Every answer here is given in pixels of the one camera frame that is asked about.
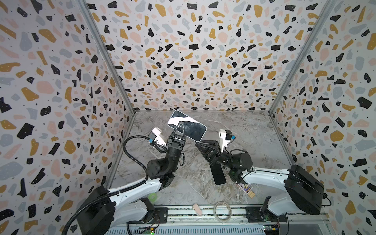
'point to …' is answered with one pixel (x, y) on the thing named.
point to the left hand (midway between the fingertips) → (184, 125)
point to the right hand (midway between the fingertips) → (199, 146)
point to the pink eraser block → (197, 209)
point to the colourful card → (246, 187)
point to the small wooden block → (251, 194)
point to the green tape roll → (152, 197)
